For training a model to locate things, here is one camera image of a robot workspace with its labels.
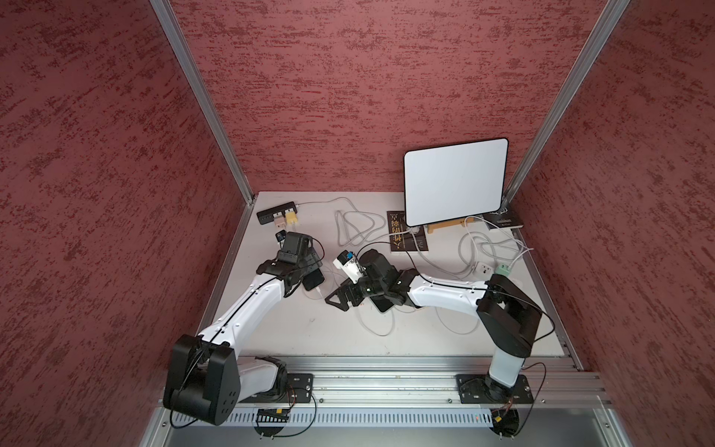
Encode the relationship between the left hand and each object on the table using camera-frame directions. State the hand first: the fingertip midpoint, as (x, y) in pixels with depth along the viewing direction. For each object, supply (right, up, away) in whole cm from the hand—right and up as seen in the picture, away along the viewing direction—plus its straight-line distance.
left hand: (307, 265), depth 86 cm
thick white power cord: (+22, +9, +23) cm, 33 cm away
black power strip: (-21, +17, +24) cm, 36 cm away
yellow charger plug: (-12, +16, +25) cm, 31 cm away
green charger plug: (+66, -2, +5) cm, 66 cm away
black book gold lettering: (+34, +8, +20) cm, 40 cm away
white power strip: (+60, -3, +9) cm, 61 cm away
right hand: (+10, -9, -5) cm, 14 cm away
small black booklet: (+79, +16, +30) cm, 86 cm away
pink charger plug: (-16, +14, +23) cm, 31 cm away
